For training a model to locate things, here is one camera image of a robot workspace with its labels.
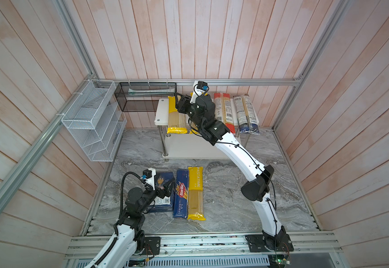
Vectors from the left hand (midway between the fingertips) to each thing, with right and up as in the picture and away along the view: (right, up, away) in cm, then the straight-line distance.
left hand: (167, 177), depth 80 cm
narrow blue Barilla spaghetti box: (+6, -10, +6) cm, 14 cm away
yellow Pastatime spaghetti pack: (+14, -4, +12) cm, 19 cm away
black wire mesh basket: (-19, +47, +25) cm, 56 cm away
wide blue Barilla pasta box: (-4, -13, -2) cm, 13 cm away
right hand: (+5, +38, -8) cm, 39 cm away
